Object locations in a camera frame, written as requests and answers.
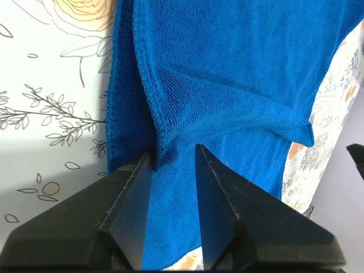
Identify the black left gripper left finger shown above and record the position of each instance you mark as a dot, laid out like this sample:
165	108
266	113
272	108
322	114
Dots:
101	227

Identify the blue towel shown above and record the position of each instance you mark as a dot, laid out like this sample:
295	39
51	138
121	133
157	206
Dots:
239	77

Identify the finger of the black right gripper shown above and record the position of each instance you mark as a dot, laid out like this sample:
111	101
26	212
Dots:
356	151

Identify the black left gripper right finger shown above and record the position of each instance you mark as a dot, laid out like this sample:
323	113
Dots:
245	228

